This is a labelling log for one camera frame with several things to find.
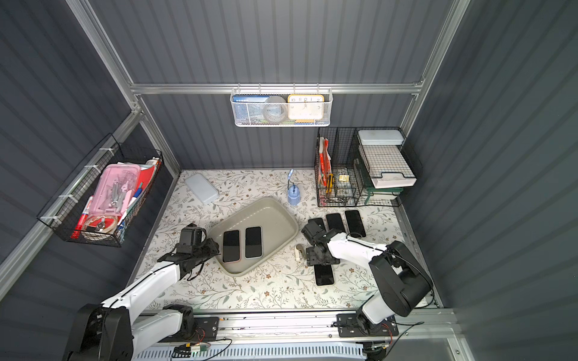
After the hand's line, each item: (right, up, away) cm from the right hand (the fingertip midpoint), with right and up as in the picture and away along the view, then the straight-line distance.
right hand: (323, 258), depth 89 cm
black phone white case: (0, -5, -4) cm, 7 cm away
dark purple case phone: (0, +13, +13) cm, 18 cm away
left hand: (-43, +5, -1) cm, 43 cm away
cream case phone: (+7, +13, +10) cm, 18 cm away
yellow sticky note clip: (+14, +34, +26) cm, 45 cm away
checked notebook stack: (+28, +39, +7) cm, 49 cm away
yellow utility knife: (+7, +33, +25) cm, 42 cm away
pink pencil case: (-71, +28, -17) cm, 78 cm away
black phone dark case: (+16, +11, +10) cm, 22 cm away
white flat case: (-59, +28, +23) cm, 69 cm away
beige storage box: (-18, +10, +8) cm, 22 cm away
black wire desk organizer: (+11, +48, +27) cm, 56 cm away
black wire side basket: (-75, +21, -27) cm, 83 cm away
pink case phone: (-38, +4, +2) cm, 38 cm away
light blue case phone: (-29, +3, +3) cm, 29 cm away
